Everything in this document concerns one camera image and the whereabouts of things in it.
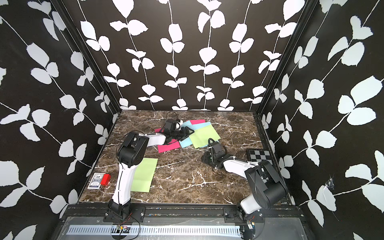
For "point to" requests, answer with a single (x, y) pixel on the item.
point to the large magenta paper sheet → (173, 144)
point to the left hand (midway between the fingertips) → (193, 130)
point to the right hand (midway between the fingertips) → (201, 156)
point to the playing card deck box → (95, 183)
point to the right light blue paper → (196, 126)
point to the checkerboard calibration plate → (258, 154)
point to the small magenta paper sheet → (193, 122)
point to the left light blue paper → (186, 142)
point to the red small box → (105, 179)
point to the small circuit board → (121, 229)
